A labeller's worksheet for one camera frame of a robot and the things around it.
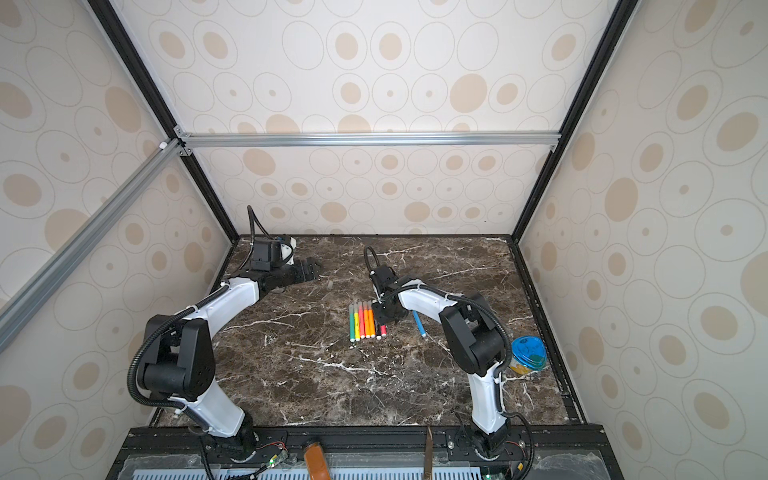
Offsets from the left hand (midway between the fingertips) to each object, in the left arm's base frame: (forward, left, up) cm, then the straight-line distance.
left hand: (318, 264), depth 92 cm
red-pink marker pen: (-15, -20, -14) cm, 29 cm away
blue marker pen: (-12, -32, -14) cm, 37 cm away
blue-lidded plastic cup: (-25, -60, -5) cm, 65 cm away
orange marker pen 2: (-9, -16, -15) cm, 24 cm away
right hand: (-9, -24, -15) cm, 29 cm away
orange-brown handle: (-50, -5, -13) cm, 52 cm away
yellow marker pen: (-12, -12, -14) cm, 22 cm away
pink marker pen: (-10, -13, -15) cm, 23 cm away
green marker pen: (-12, -10, -14) cm, 21 cm away
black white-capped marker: (-17, -19, -15) cm, 29 cm away
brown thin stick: (-48, -32, -15) cm, 59 cm away
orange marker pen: (-10, -15, -15) cm, 23 cm away
